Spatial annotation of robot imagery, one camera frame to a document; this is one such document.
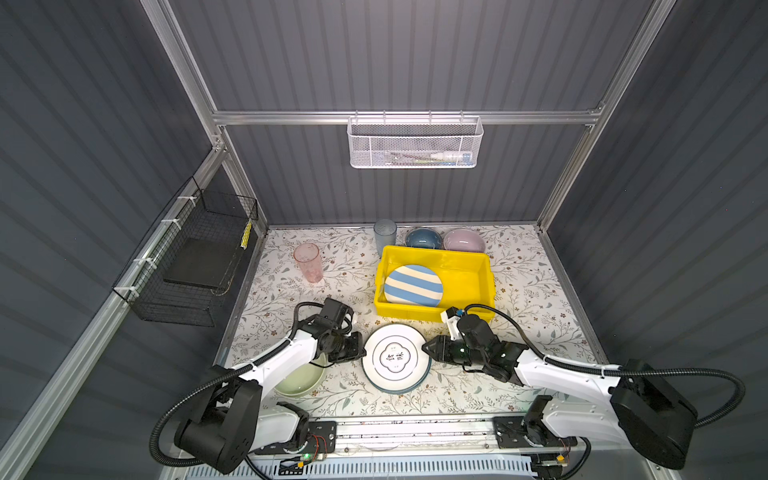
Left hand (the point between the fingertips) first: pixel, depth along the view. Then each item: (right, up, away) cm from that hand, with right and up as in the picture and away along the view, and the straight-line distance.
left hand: (366, 353), depth 85 cm
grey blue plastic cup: (+5, +36, +22) cm, 43 cm away
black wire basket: (-42, +24, -15) cm, 51 cm away
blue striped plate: (+15, +18, +17) cm, 29 cm away
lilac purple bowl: (+35, +34, +29) cm, 57 cm away
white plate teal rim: (+8, -2, -1) cm, 9 cm away
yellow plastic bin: (+34, +20, +19) cm, 44 cm away
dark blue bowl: (+20, +35, +27) cm, 48 cm away
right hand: (+17, +2, -3) cm, 17 cm away
